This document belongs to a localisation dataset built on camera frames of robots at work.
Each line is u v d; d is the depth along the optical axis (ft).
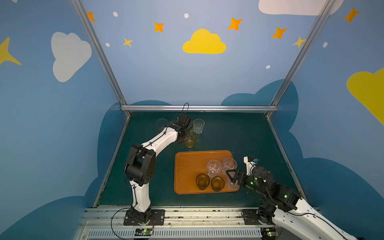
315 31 2.55
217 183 2.77
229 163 2.89
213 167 2.98
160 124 3.22
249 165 2.22
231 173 2.31
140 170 1.62
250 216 2.46
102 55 2.78
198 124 3.62
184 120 2.46
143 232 2.31
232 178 2.21
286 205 1.65
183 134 2.34
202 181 2.75
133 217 2.31
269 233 2.34
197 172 3.02
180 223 2.40
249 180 2.12
